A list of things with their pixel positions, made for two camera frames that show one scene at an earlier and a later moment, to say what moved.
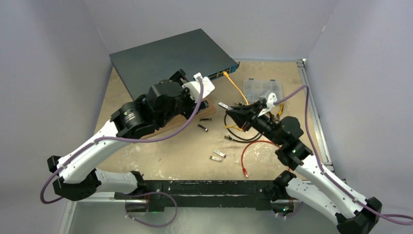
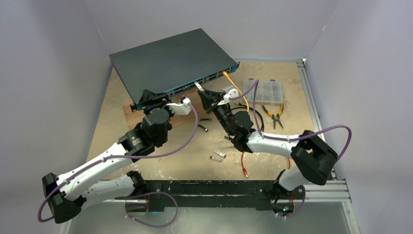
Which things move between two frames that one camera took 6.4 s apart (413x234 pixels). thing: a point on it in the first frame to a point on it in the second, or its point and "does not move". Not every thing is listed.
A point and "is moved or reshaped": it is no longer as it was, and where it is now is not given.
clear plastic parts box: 254,90 does not move
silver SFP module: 216,158 does not move
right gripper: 240,118 to 210,97
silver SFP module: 225,106 is moved or reshaped
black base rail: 210,193 does not move
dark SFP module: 203,127 does not move
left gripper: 190,109 to 159,104
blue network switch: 193,52 does not move
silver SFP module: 220,153 does not move
